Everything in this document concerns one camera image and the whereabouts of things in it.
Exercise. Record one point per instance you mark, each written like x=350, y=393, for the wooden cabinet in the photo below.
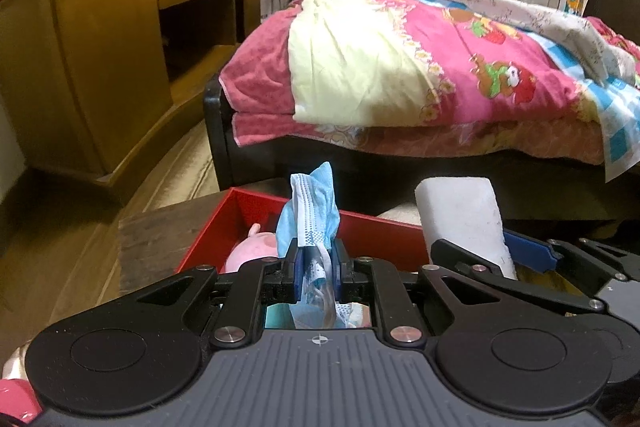
x=100, y=57

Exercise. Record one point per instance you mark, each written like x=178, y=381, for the pink pig plush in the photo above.
x=250, y=249

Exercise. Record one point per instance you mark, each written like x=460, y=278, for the white sponge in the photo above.
x=460, y=207

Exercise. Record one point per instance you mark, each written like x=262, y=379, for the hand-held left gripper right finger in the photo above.
x=340, y=272

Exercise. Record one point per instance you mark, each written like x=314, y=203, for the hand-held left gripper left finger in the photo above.
x=298, y=274

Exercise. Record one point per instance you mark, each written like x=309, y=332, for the yellow box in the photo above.
x=575, y=1

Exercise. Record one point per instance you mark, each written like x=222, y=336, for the pink floral bedsheet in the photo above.
x=475, y=139

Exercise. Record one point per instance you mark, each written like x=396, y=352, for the blue face mask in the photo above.
x=310, y=207

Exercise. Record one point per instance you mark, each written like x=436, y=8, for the dark wooden bed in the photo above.
x=260, y=157

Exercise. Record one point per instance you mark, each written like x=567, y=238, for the rough wooden stool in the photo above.
x=160, y=237

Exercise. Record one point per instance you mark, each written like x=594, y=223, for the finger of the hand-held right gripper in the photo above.
x=530, y=292
x=530, y=249

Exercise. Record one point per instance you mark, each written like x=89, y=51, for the pink fuzzy blanket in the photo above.
x=260, y=72

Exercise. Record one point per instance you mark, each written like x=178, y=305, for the red cardboard box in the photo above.
x=380, y=237

